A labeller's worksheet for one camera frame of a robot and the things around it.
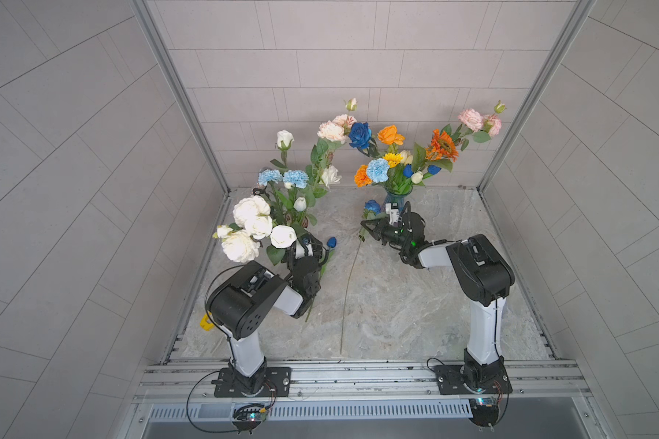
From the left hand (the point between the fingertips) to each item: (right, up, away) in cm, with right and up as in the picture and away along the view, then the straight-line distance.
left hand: (302, 233), depth 90 cm
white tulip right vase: (+36, +18, -10) cm, 41 cm away
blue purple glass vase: (+31, +13, -1) cm, 34 cm away
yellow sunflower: (+30, +24, -4) cm, 39 cm away
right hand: (+20, +3, +2) cm, 21 cm away
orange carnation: (+19, +18, -8) cm, 27 cm away
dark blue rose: (+24, +8, +2) cm, 25 cm away
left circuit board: (-9, -42, -25) cm, 50 cm away
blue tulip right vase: (+34, +20, -8) cm, 40 cm away
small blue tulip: (+10, -4, +8) cm, 13 cm away
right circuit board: (+50, -43, -22) cm, 69 cm away
